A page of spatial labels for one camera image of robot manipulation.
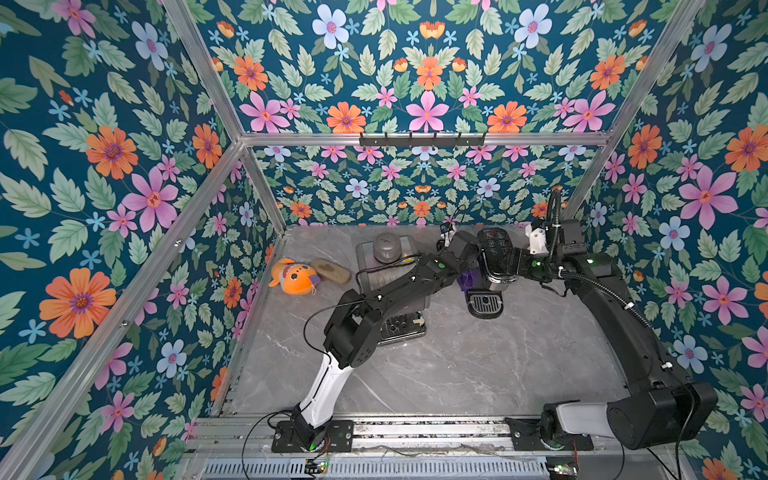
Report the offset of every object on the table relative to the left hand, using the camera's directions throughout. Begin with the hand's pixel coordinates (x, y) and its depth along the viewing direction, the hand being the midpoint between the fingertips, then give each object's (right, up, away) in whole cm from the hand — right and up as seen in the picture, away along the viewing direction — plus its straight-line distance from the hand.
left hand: (477, 252), depth 89 cm
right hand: (+8, -2, -11) cm, 14 cm away
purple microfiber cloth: (-4, -8, -4) cm, 10 cm away
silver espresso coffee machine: (-28, -2, -13) cm, 31 cm away
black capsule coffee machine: (+2, -6, -10) cm, 12 cm away
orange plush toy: (-57, -8, +5) cm, 58 cm away
